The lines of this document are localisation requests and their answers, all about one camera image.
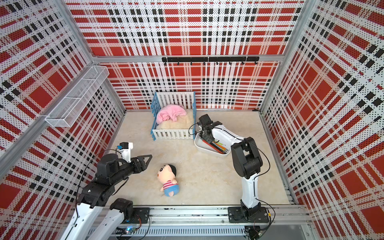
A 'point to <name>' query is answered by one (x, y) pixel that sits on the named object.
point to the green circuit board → (129, 230)
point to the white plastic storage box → (224, 140)
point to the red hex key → (212, 146)
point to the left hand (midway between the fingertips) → (150, 157)
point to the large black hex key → (217, 147)
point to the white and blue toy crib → (187, 99)
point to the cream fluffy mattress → (185, 122)
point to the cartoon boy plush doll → (166, 175)
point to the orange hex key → (219, 145)
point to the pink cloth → (170, 112)
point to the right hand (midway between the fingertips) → (215, 133)
